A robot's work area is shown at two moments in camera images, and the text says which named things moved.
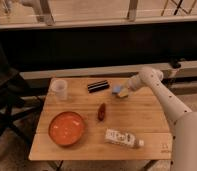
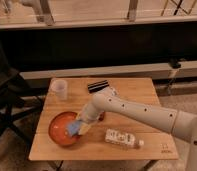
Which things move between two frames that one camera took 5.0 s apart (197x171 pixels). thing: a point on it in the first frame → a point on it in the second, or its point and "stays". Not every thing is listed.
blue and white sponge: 122,92 → 73,127
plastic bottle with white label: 122,138 stays
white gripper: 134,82 → 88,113
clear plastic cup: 59,89 stays
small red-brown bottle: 102,112 stays
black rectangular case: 97,86 stays
